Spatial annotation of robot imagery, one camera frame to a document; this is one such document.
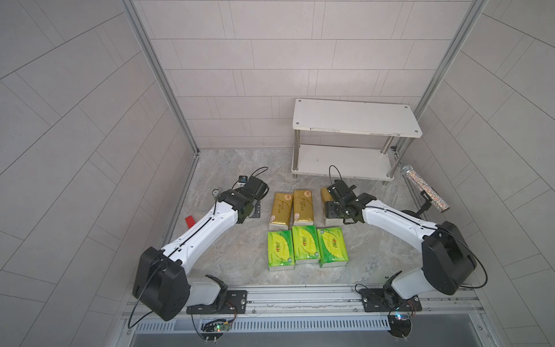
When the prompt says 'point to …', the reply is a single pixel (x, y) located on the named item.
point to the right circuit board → (399, 325)
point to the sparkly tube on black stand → (407, 170)
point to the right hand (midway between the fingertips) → (331, 209)
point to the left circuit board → (213, 329)
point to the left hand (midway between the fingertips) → (245, 206)
